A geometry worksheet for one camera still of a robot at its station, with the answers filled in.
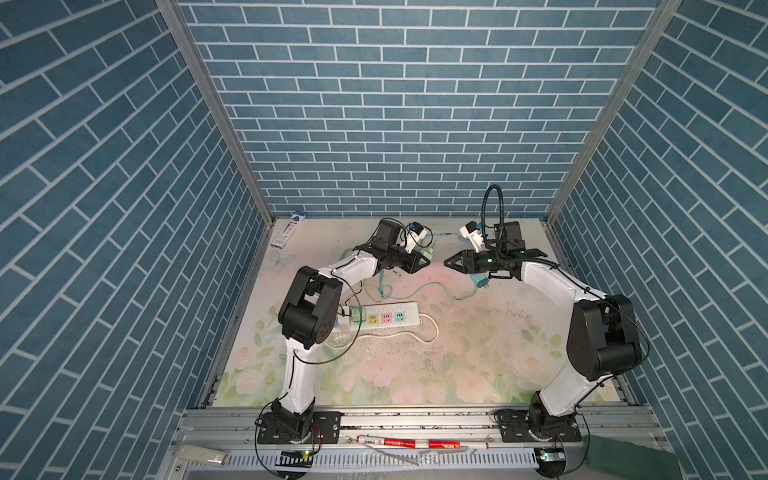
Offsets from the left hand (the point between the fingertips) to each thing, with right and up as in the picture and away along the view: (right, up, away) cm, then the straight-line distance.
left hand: (426, 260), depth 94 cm
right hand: (+6, 0, -7) cm, 9 cm away
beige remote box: (-54, -42, -28) cm, 74 cm away
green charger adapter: (-21, -15, -8) cm, 27 cm away
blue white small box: (-52, +11, +21) cm, 57 cm away
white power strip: (-14, -17, -4) cm, 23 cm away
